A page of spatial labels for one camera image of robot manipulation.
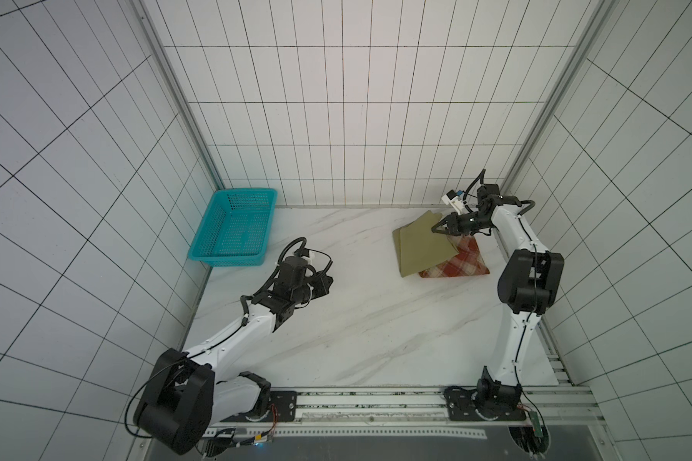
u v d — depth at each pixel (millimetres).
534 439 683
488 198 751
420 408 743
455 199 874
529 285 578
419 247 995
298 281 654
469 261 999
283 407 715
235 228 1134
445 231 923
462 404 725
